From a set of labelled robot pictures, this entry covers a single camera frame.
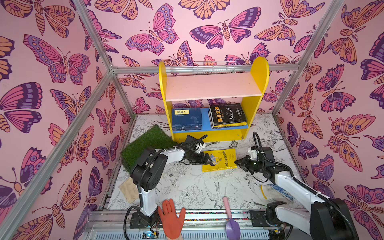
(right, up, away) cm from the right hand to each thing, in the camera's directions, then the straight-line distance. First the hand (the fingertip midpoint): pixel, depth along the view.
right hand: (235, 160), depth 84 cm
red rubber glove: (-34, -29, -11) cm, 46 cm away
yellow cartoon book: (-5, -1, +5) cm, 7 cm away
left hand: (-14, -2, +6) cm, 16 cm away
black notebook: (-6, +26, +8) cm, 28 cm away
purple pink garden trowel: (-5, -29, -14) cm, 33 cm away
